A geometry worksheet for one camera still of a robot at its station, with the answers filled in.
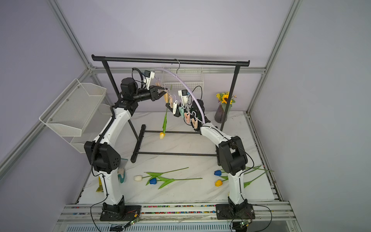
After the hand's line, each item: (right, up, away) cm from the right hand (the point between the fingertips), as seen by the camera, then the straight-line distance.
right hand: (167, 107), depth 81 cm
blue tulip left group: (-8, -43, +3) cm, 44 cm away
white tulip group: (-17, -42, +3) cm, 45 cm away
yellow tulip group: (-3, -16, +3) cm, 17 cm away
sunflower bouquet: (+35, +8, +12) cm, 38 cm away
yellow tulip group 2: (+30, -44, +1) cm, 53 cm away
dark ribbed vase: (+36, -2, +30) cm, 47 cm away
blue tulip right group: (+31, -40, +6) cm, 51 cm away
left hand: (0, +8, -4) cm, 9 cm away
